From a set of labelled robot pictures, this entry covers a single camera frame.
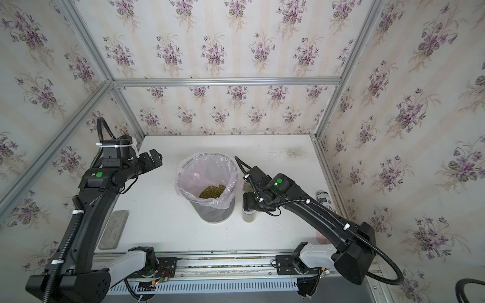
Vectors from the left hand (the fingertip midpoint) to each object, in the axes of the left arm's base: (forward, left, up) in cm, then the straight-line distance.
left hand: (151, 160), depth 73 cm
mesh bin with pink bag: (+2, -21, -20) cm, 29 cm away
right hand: (-14, -41, -13) cm, 45 cm away
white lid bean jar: (-13, -39, -26) cm, 49 cm away
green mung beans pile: (-1, -21, -24) cm, 32 cm away
